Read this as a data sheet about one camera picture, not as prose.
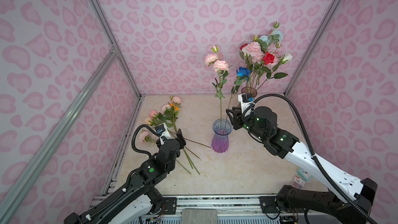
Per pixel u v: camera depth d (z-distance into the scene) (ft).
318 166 1.39
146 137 3.03
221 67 2.22
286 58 2.68
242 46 2.88
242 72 2.30
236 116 1.94
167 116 3.48
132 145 1.59
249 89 3.12
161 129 2.03
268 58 2.46
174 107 3.54
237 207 2.41
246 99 1.85
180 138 2.20
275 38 2.69
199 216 2.23
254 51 2.59
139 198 2.00
